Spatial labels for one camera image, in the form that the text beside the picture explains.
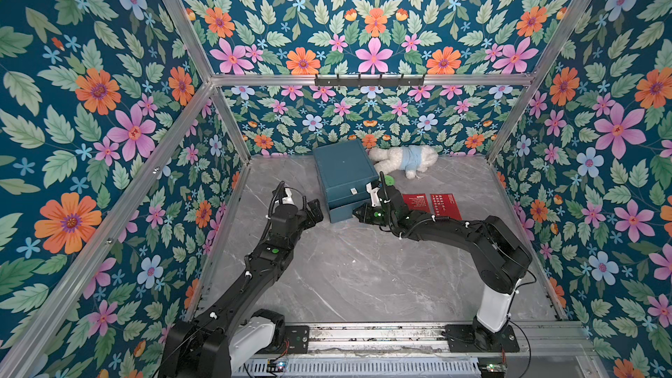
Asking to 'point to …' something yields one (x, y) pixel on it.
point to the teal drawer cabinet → (345, 170)
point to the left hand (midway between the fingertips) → (311, 203)
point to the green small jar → (389, 180)
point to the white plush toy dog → (412, 159)
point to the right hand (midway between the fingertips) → (358, 205)
